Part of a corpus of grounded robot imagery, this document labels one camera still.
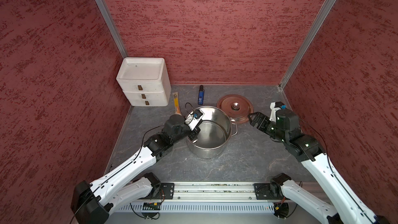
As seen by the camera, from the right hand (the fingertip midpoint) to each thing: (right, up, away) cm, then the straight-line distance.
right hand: (252, 121), depth 72 cm
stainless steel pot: (-15, -9, +23) cm, 29 cm away
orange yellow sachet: (-41, +3, +32) cm, 53 cm away
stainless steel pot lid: (+2, +5, +35) cm, 35 cm away
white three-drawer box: (-58, +21, +18) cm, 64 cm away
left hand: (-25, -1, +2) cm, 25 cm away
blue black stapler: (-25, +13, +39) cm, 48 cm away
